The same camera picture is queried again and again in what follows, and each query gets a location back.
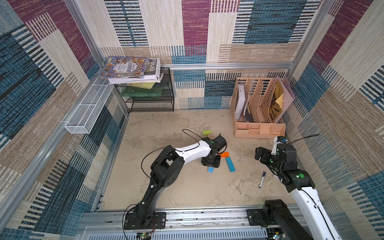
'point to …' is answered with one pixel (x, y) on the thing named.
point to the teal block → (230, 164)
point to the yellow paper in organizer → (280, 100)
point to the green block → (206, 132)
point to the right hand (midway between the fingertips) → (264, 149)
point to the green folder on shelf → (129, 92)
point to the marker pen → (262, 178)
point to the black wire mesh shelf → (145, 104)
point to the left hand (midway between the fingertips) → (214, 165)
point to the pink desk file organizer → (257, 106)
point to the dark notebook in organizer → (248, 117)
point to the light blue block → (210, 169)
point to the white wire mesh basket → (84, 118)
